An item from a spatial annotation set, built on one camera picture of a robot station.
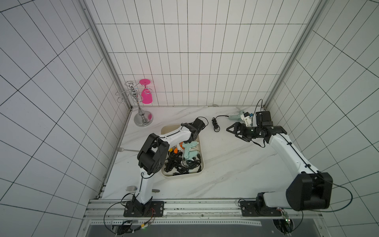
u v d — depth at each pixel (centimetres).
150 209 71
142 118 110
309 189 41
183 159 84
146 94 101
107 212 67
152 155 53
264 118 64
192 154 89
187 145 88
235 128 73
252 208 73
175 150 88
